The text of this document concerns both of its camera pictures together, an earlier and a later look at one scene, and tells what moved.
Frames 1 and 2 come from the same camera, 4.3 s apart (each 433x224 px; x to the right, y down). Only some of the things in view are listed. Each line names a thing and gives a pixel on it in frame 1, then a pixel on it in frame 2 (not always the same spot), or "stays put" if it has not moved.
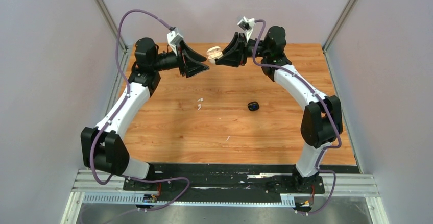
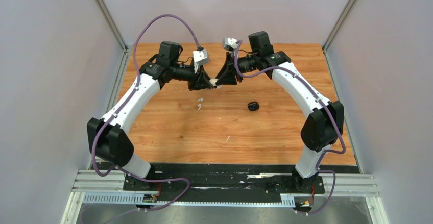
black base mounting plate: (182, 179) stays put
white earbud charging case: (214, 52) -> (213, 81)
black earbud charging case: (253, 106) stays put
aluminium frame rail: (361, 185) stays put
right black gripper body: (247, 49) -> (232, 60)
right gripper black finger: (232, 57) -> (228, 78)
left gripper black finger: (193, 68) -> (202, 83)
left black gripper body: (182, 66) -> (191, 83)
